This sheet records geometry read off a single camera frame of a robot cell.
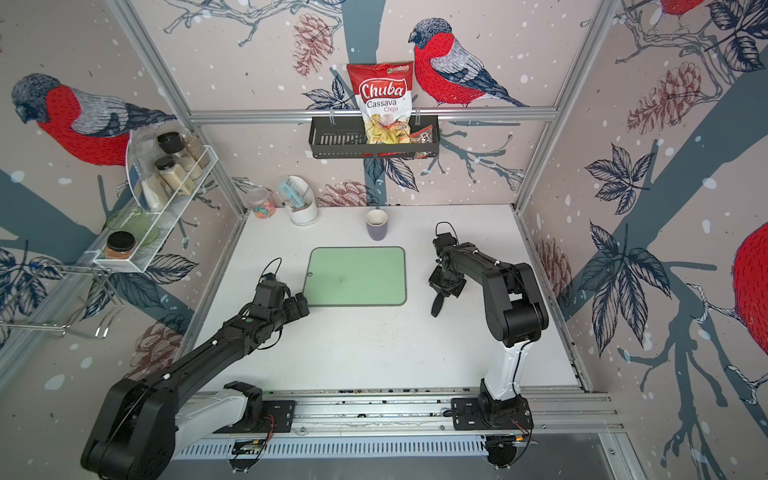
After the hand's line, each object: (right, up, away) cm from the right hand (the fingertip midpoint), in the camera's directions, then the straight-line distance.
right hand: (437, 291), depth 98 cm
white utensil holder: (-48, +26, +15) cm, 57 cm away
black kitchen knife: (-1, -3, -6) cm, 6 cm away
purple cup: (-21, +23, +6) cm, 31 cm away
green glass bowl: (-77, +23, -28) cm, 85 cm away
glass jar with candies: (-67, +32, +17) cm, 76 cm away
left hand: (-44, 0, -9) cm, 45 cm away
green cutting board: (-28, +5, +3) cm, 29 cm away
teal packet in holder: (-51, +33, +6) cm, 61 cm away
